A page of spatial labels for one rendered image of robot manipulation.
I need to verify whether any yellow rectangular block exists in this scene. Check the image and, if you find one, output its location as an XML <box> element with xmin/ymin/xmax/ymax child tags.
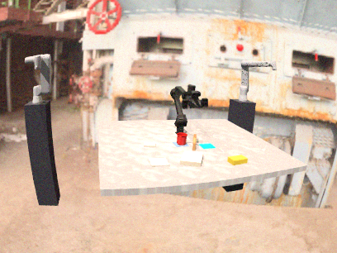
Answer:
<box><xmin>227</xmin><ymin>155</ymin><xmax>248</xmax><ymax>165</ymax></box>

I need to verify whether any red plastic cup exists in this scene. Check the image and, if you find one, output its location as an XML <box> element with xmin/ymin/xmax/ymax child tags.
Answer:
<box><xmin>177</xmin><ymin>133</ymin><xmax>187</xmax><ymax>146</ymax></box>

